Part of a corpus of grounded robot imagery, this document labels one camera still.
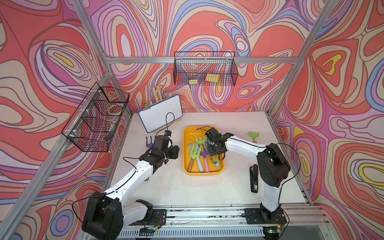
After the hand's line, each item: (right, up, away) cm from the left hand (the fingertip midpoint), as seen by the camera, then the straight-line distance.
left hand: (176, 148), depth 85 cm
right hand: (+24, -5, +9) cm, 26 cm away
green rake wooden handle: (+54, +6, +22) cm, 59 cm away
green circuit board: (-13, -38, -13) cm, 43 cm away
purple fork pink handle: (+17, -4, +8) cm, 20 cm away
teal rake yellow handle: (+23, -8, +4) cm, 25 cm away
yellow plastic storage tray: (+8, +8, +20) cm, 22 cm away
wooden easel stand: (-13, +31, +7) cm, 34 cm away
